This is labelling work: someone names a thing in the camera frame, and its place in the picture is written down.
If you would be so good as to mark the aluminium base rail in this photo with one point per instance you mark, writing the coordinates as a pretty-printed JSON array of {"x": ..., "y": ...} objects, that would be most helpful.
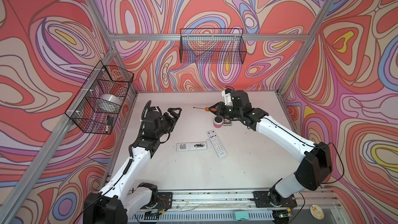
[{"x": 199, "y": 200}]

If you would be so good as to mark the black wire basket back wall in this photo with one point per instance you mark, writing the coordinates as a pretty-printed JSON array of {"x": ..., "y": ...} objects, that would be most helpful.
[{"x": 212, "y": 46}]

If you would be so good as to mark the beige round disc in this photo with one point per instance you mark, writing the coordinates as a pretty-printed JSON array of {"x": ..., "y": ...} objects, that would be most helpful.
[{"x": 317, "y": 212}]

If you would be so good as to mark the white remote with back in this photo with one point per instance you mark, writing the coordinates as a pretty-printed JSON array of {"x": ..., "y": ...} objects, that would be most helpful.
[{"x": 190, "y": 146}]

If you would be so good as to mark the green box on rail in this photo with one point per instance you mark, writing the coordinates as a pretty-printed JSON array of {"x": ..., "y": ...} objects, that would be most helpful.
[{"x": 241, "y": 215}]

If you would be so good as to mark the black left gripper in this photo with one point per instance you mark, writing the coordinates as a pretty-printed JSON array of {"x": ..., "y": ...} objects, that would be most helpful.
[{"x": 171, "y": 122}]

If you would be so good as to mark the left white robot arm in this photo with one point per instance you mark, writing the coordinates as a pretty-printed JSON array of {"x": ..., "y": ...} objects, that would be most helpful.
[{"x": 141, "y": 152}]

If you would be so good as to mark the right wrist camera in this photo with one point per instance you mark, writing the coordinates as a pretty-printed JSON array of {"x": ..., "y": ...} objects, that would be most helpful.
[{"x": 226, "y": 94}]

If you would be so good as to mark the orange handled screwdriver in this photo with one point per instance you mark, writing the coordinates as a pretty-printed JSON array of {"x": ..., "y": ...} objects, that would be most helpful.
[{"x": 205, "y": 108}]

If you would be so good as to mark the black wire basket left wall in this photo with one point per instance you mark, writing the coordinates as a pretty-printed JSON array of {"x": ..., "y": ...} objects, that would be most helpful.
[{"x": 104, "y": 79}]

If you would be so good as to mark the black wire basket wall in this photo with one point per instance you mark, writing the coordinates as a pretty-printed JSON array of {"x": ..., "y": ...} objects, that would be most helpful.
[
  {"x": 212, "y": 46},
  {"x": 104, "y": 79}
]

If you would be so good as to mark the white remote with coloured buttons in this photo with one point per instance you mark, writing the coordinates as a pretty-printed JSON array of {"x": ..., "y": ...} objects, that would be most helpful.
[{"x": 213, "y": 137}]

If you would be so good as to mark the small purple card box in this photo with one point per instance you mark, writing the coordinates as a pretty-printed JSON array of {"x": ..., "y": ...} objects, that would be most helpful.
[{"x": 227, "y": 122}]

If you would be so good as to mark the pink round speaker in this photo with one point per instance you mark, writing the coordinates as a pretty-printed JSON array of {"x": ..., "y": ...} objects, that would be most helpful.
[{"x": 218, "y": 122}]

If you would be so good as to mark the silver tape roll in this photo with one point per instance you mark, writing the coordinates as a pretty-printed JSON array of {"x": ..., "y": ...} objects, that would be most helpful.
[{"x": 108, "y": 103}]

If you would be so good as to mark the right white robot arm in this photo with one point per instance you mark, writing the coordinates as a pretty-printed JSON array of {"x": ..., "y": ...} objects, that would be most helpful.
[{"x": 315, "y": 160}]

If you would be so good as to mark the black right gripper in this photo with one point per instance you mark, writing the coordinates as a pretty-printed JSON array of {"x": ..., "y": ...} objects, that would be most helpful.
[{"x": 219, "y": 107}]

